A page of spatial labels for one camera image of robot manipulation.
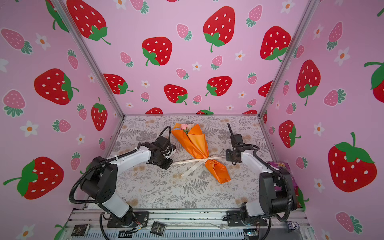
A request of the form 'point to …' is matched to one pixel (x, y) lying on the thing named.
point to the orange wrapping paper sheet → (194, 138)
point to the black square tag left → (80, 230)
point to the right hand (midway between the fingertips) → (231, 155)
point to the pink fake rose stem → (184, 127)
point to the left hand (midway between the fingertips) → (169, 165)
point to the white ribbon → (201, 160)
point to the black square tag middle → (158, 228)
